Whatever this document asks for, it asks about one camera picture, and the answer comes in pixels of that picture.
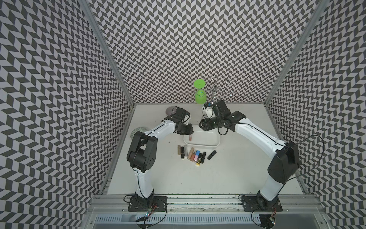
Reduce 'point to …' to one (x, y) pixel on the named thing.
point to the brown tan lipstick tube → (179, 150)
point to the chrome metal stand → (216, 89)
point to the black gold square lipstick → (198, 159)
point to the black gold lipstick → (182, 152)
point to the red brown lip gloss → (192, 157)
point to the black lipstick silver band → (208, 158)
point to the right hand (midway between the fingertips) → (204, 126)
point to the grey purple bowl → (168, 110)
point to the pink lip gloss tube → (190, 138)
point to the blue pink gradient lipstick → (197, 155)
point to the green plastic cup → (200, 96)
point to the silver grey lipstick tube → (185, 151)
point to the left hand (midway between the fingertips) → (191, 132)
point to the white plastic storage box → (200, 138)
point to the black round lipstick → (203, 157)
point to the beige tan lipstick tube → (191, 151)
